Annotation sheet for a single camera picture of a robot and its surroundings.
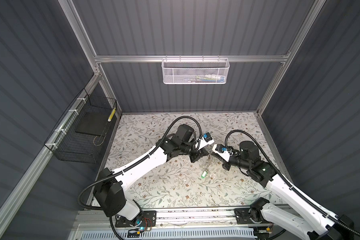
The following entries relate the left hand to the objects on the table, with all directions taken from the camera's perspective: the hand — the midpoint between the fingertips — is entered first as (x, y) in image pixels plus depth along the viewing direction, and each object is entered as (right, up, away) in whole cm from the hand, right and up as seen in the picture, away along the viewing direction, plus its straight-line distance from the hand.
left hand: (208, 152), depth 73 cm
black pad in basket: (-62, +15, +10) cm, 65 cm away
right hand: (+4, 0, +1) cm, 4 cm away
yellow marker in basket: (-52, +19, +8) cm, 56 cm away
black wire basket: (-63, +15, +11) cm, 65 cm away
